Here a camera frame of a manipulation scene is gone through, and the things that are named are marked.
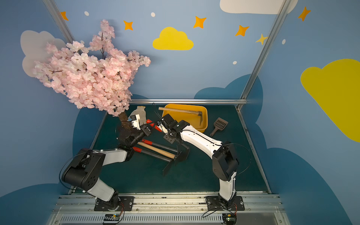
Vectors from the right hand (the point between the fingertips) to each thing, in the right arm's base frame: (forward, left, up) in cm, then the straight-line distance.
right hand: (173, 132), depth 88 cm
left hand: (+2, +10, +8) cm, 13 cm away
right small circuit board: (-42, -34, -18) cm, 57 cm away
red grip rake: (-3, +15, -12) cm, 20 cm away
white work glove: (+30, +32, -14) cm, 46 cm away
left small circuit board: (-45, +29, -17) cm, 57 cm away
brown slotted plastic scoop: (+21, -35, -15) cm, 43 cm away
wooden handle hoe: (+29, -18, -13) cm, 36 cm away
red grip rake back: (-7, -7, -11) cm, 14 cm away
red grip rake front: (-20, +3, -13) cm, 24 cm away
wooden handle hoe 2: (-7, +10, -13) cm, 18 cm away
